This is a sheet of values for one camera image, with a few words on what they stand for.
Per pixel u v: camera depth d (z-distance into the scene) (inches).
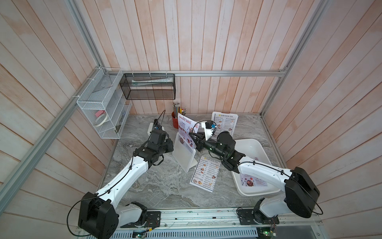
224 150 23.7
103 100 31.1
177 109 41.0
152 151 22.5
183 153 32.9
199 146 25.9
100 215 15.1
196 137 27.8
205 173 35.4
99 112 32.2
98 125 30.7
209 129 25.0
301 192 17.6
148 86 41.0
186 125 28.3
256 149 37.9
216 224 28.8
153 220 28.7
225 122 37.7
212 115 37.4
